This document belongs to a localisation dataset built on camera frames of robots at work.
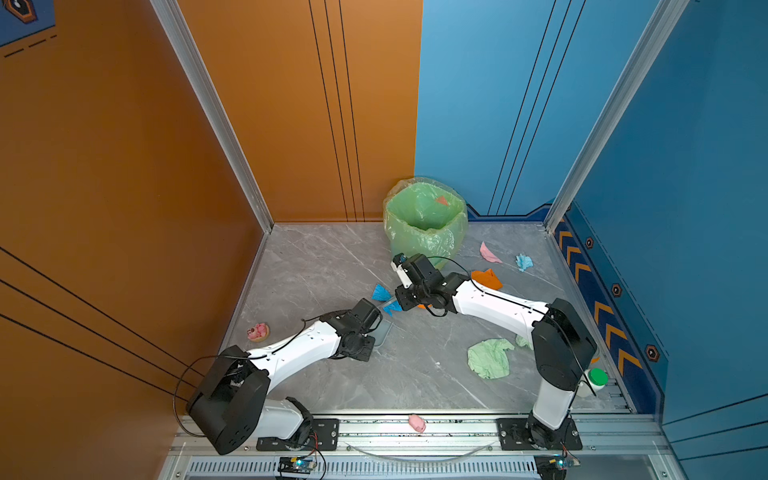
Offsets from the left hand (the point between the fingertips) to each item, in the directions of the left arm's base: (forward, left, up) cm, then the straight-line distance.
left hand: (363, 346), depth 86 cm
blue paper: (+19, -4, -1) cm, 20 cm away
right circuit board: (-28, -46, -2) cm, 54 cm away
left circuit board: (-28, +14, -3) cm, 32 cm away
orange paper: (+4, -16, +17) cm, 24 cm away
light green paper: (-3, -36, 0) cm, 36 cm away
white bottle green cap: (-11, -58, +8) cm, 60 cm away
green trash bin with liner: (+43, -19, +11) cm, 48 cm away
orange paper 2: (+24, -41, 0) cm, 48 cm away
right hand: (+12, -9, +9) cm, 18 cm away
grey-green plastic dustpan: (+4, -5, 0) cm, 7 cm away
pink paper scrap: (+37, -44, -2) cm, 57 cm away
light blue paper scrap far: (+33, -56, -1) cm, 65 cm away
